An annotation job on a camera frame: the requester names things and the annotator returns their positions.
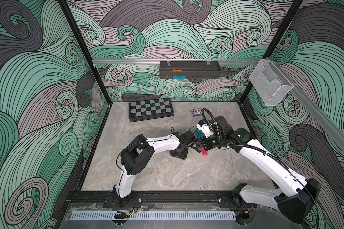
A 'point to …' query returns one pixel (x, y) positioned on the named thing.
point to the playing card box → (196, 111)
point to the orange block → (202, 149)
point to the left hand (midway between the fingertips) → (182, 155)
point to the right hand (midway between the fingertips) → (200, 143)
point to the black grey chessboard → (149, 109)
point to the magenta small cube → (204, 153)
